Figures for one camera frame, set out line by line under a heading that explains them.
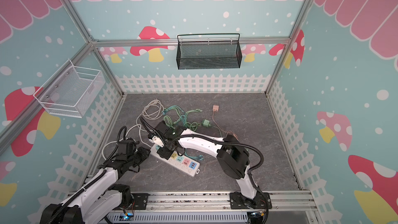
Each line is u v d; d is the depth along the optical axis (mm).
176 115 1082
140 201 742
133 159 726
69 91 1200
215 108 1094
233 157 477
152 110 1097
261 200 707
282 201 758
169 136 614
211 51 936
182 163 832
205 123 1017
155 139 738
